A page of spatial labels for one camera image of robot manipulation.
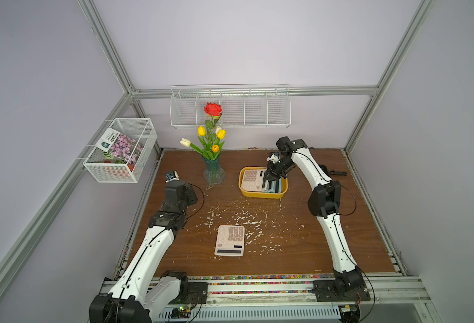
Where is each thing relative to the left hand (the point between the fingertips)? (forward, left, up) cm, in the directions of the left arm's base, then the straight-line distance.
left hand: (186, 190), depth 81 cm
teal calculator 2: (+5, -41, -14) cm, 44 cm away
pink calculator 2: (-16, -17, -17) cm, 29 cm away
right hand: (+11, -34, -9) cm, 37 cm away
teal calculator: (+7, -38, -12) cm, 41 cm away
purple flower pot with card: (+10, +22, +16) cm, 29 cm away
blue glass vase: (+17, -9, -12) cm, 23 cm away
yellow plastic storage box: (+5, -32, -15) cm, 36 cm away
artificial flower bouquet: (+24, -9, +4) cm, 26 cm away
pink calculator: (+12, -29, -12) cm, 33 cm away
